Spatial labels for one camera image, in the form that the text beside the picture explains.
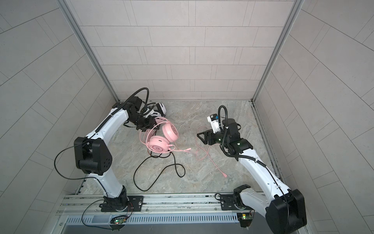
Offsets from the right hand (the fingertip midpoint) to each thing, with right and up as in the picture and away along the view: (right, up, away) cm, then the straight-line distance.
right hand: (201, 134), depth 76 cm
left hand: (-24, +4, +8) cm, 25 cm away
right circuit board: (+20, -39, -8) cm, 45 cm away
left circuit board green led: (-37, -37, -12) cm, 54 cm away
